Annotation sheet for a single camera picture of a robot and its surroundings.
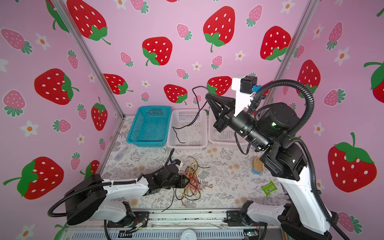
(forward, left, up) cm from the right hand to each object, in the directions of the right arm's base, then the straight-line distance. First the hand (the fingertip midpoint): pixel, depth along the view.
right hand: (207, 93), depth 41 cm
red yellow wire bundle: (-5, +5, -60) cm, 61 cm away
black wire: (-9, +15, -57) cm, 59 cm away
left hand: (-3, +9, -57) cm, 58 cm away
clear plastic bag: (+10, +57, -60) cm, 83 cm away
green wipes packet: (0, -37, -62) cm, 72 cm away
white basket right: (+33, -12, -61) cm, 71 cm away
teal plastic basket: (+36, +46, -60) cm, 83 cm away
